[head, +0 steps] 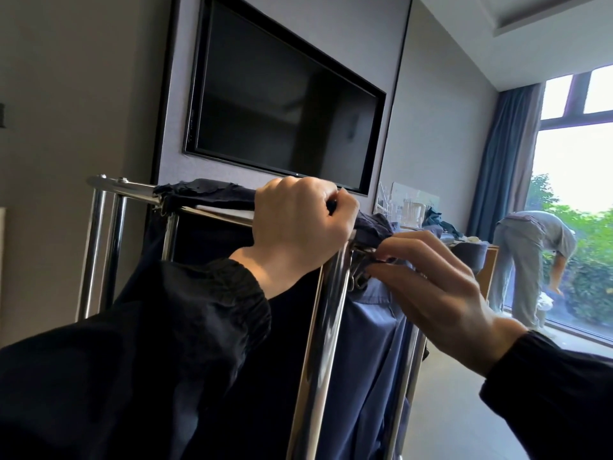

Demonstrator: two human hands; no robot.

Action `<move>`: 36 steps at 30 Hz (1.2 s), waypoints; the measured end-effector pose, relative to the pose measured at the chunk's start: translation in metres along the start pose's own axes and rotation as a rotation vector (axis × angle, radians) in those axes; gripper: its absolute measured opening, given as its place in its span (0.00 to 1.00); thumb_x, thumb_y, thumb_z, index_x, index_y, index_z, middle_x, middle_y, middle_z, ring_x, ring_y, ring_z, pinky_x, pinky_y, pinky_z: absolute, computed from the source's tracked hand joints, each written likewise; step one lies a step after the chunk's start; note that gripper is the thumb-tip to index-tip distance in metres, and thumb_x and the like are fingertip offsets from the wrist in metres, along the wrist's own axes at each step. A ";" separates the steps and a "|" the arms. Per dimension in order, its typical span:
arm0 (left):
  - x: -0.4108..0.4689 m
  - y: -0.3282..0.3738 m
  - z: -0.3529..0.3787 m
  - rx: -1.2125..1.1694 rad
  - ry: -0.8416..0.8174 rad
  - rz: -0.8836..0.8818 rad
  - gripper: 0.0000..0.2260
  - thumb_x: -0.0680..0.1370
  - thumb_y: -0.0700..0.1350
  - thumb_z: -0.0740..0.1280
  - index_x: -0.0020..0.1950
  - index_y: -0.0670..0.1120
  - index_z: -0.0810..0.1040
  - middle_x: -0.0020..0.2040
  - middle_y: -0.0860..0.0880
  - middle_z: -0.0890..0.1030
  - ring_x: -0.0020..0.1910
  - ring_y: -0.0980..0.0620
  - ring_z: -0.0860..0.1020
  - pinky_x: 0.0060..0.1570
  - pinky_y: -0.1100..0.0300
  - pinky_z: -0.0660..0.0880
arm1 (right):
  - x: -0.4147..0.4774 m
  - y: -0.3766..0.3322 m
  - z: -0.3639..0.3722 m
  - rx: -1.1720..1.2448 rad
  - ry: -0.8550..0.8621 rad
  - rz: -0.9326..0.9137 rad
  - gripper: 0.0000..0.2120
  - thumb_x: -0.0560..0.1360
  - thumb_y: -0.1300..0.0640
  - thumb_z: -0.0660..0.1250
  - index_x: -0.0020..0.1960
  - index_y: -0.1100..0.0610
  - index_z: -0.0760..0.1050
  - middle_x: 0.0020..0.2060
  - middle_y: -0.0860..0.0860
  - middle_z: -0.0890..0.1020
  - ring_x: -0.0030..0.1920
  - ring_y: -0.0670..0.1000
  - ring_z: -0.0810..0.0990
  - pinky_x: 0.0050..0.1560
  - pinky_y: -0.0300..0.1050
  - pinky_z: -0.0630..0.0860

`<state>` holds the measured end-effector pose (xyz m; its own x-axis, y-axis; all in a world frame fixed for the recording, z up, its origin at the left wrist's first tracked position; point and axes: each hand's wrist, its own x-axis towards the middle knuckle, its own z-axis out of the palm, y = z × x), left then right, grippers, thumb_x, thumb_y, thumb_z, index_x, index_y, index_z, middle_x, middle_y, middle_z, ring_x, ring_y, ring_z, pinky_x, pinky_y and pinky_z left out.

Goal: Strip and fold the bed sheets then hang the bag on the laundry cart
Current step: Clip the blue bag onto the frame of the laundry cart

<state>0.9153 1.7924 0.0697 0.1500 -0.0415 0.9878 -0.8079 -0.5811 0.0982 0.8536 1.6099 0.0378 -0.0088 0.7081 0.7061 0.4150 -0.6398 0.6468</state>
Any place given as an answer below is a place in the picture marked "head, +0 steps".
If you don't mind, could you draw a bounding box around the black wall television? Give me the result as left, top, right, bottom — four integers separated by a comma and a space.
183, 0, 388, 197

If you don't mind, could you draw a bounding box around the navy blue fabric laundry bag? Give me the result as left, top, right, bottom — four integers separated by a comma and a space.
112, 178, 418, 460

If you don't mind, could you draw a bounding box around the person's right forearm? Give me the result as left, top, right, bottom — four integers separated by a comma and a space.
478, 330, 613, 460

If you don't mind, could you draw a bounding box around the person's left forearm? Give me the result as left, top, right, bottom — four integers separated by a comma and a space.
0, 257, 273, 460

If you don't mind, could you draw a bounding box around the blue grey curtain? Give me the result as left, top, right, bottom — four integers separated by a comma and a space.
465, 82, 548, 243

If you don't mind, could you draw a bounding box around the large glass window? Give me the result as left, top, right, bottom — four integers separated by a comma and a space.
503, 63, 613, 344

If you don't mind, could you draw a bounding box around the chrome metal cart frame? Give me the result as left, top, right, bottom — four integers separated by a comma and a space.
76, 174, 430, 460

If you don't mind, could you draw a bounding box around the person's right hand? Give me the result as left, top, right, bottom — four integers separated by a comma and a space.
365, 230, 529, 378

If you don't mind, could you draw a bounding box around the light wooden desk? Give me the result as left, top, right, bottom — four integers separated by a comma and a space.
448, 236, 501, 303

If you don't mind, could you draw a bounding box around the blue crumpled garment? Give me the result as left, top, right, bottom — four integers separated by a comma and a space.
420, 206, 464, 240

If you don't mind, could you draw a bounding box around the clear acrylic organizer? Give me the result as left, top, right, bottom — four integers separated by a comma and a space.
375, 180, 441, 231

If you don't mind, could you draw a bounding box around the person's left hand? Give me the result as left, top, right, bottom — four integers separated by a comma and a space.
229, 176, 361, 300

